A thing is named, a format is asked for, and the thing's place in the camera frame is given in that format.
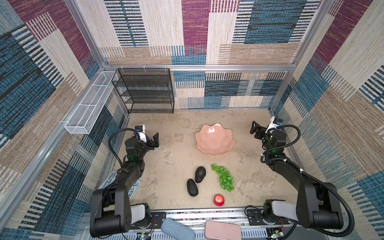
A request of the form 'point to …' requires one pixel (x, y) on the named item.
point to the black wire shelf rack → (145, 90)
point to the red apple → (219, 200)
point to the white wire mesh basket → (84, 118)
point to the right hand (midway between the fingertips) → (260, 125)
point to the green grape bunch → (226, 181)
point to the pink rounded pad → (219, 230)
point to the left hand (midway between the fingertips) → (150, 133)
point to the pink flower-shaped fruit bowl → (214, 140)
